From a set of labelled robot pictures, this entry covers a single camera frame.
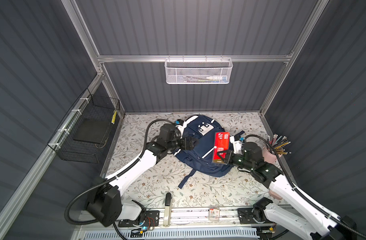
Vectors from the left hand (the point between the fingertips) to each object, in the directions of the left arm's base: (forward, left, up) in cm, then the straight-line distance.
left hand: (193, 139), depth 79 cm
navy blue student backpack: (-5, -4, -11) cm, 13 cm away
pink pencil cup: (-8, -42, -9) cm, 43 cm away
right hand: (-9, -12, -2) cm, 15 cm away
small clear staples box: (-32, -9, -19) cm, 38 cm away
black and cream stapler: (-32, +14, -19) cm, 40 cm away
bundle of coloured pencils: (-1, -51, -8) cm, 52 cm away
